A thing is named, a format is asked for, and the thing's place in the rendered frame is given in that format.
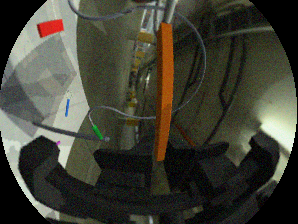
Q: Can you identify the red flat block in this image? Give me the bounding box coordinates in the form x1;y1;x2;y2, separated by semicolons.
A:
36;19;64;39

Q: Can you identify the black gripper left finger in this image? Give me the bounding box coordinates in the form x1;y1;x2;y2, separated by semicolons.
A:
93;125;156;189

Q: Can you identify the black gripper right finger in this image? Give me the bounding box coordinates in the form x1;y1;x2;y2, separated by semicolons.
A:
162;132;230;193

